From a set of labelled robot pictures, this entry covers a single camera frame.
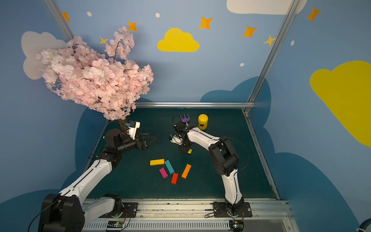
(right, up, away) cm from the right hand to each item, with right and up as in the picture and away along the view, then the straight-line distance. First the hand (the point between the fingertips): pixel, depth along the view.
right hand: (187, 145), depth 96 cm
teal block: (-11, -13, -8) cm, 18 cm away
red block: (-7, -17, -10) cm, 21 cm away
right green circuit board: (+26, -37, -24) cm, 51 cm away
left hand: (-20, +9, -18) cm, 28 cm away
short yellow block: (+2, -2, -8) cm, 9 cm away
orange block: (-1, -15, -8) cm, 17 cm away
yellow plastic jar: (+11, +17, +6) cm, 21 cm away
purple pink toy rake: (-1, +18, +19) cm, 26 cm away
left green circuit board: (-37, -36, -24) cm, 57 cm away
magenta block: (-14, -15, -10) cm, 23 cm away
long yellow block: (-19, -10, -5) cm, 22 cm away
